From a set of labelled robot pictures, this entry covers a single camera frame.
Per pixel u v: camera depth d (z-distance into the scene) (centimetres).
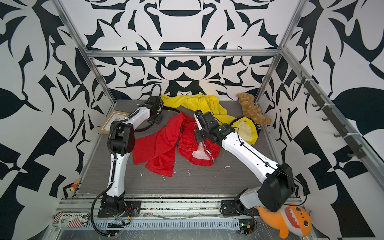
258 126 102
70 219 69
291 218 65
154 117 97
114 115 111
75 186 83
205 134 60
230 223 71
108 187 64
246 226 71
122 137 62
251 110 105
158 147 94
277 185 40
